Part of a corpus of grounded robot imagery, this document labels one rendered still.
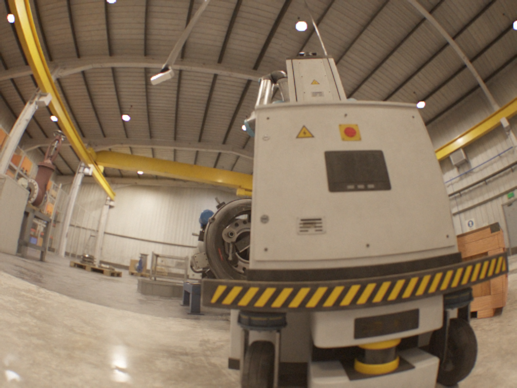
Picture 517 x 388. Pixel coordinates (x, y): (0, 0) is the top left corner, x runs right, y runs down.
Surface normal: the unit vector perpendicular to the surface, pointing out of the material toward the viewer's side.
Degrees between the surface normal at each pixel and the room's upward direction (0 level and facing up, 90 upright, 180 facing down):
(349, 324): 90
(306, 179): 90
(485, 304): 90
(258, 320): 90
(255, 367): 54
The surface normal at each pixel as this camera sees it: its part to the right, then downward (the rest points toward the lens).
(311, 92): -0.18, -0.37
